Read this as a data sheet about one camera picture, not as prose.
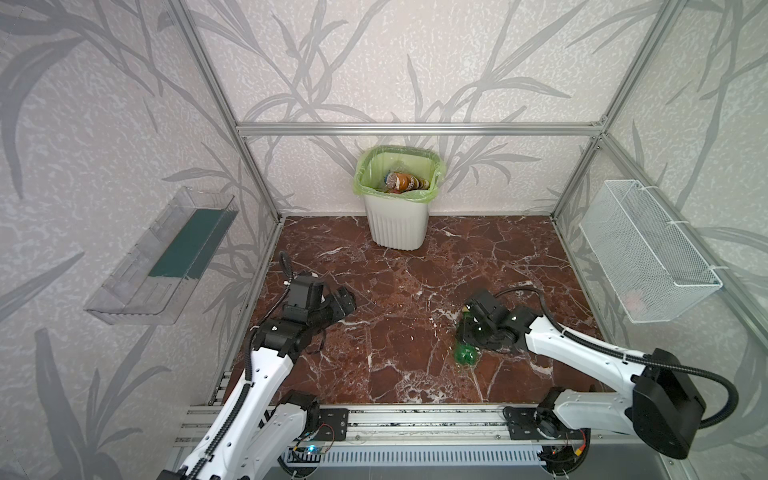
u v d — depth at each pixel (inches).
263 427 22.0
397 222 37.7
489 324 24.5
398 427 29.7
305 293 22.3
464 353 30.3
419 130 39.1
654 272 24.7
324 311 25.7
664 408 15.8
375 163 39.8
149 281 25.1
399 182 37.4
